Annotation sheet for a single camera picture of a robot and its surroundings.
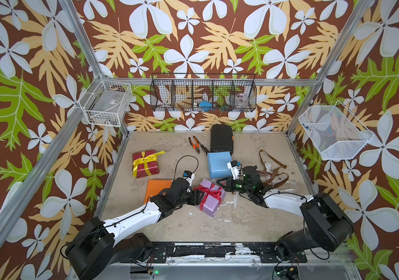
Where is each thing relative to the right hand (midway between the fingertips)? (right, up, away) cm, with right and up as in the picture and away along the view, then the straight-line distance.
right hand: (216, 181), depth 85 cm
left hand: (-8, -4, -2) cm, 9 cm away
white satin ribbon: (+31, 0, +11) cm, 33 cm away
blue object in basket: (-5, +40, +8) cm, 41 cm away
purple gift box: (-2, -7, -2) cm, 8 cm away
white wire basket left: (-56, +39, +1) cm, 68 cm away
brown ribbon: (+35, +1, +14) cm, 37 cm away
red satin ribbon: (0, -5, -3) cm, 5 cm away
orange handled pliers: (-9, +19, +26) cm, 33 cm away
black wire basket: (-6, +49, +13) cm, 51 cm away
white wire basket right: (+57, +24, -3) cm, 62 cm away
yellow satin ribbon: (-39, +10, +11) cm, 42 cm away
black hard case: (+7, +23, +28) cm, 37 cm away
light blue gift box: (+2, +8, +11) cm, 14 cm away
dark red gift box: (-34, +6, +9) cm, 36 cm away
